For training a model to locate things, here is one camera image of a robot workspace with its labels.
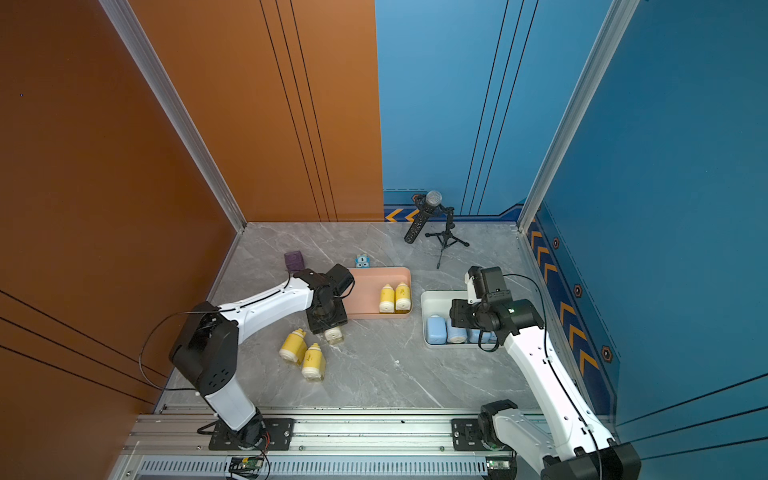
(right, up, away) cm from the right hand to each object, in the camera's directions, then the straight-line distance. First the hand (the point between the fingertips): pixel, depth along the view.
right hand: (460, 311), depth 78 cm
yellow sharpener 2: (-35, -8, +7) cm, 36 cm away
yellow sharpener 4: (-20, +1, +11) cm, 23 cm away
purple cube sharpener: (-53, +13, +26) cm, 60 cm away
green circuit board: (-53, -36, -6) cm, 65 cm away
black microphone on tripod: (-6, +31, +15) cm, 35 cm away
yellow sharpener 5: (-15, +2, +12) cm, 19 cm away
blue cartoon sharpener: (-29, +12, +28) cm, 42 cm away
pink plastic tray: (-27, -1, +18) cm, 32 cm away
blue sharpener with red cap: (0, -7, +4) cm, 9 cm away
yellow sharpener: (-45, -10, +3) cm, 46 cm away
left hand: (-34, -5, +11) cm, 36 cm away
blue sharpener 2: (-5, -7, +5) cm, 10 cm away
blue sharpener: (+5, -8, +5) cm, 10 cm away
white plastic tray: (-2, -2, +21) cm, 21 cm away
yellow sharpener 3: (-38, -14, 0) cm, 41 cm away
